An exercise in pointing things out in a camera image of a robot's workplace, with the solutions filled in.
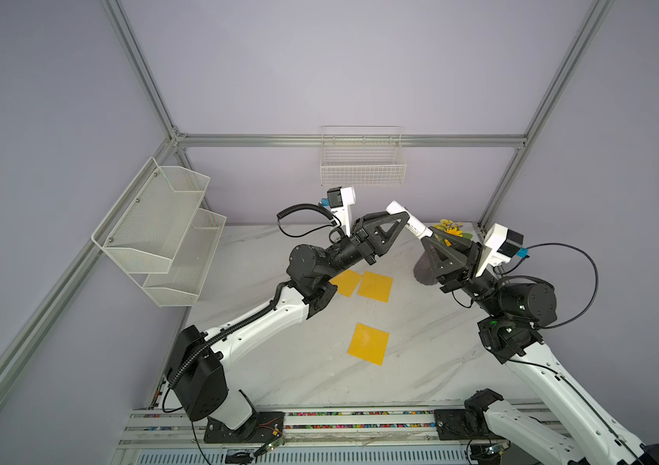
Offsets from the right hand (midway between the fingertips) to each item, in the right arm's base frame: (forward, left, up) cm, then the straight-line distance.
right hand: (423, 238), depth 52 cm
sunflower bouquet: (+24, -18, -22) cm, 37 cm away
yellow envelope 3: (+22, +13, -48) cm, 55 cm away
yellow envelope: (-1, +7, -48) cm, 48 cm away
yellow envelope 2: (+20, +3, -47) cm, 51 cm away
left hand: (+1, +4, +4) cm, 6 cm away
